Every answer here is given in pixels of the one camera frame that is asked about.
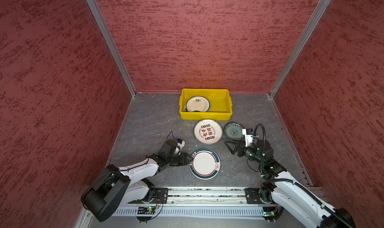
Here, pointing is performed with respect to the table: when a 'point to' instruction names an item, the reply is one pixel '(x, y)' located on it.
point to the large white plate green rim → (206, 163)
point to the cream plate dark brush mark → (197, 104)
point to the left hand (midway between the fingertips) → (190, 162)
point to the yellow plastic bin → (220, 102)
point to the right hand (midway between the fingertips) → (227, 145)
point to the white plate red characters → (208, 131)
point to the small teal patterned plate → (233, 131)
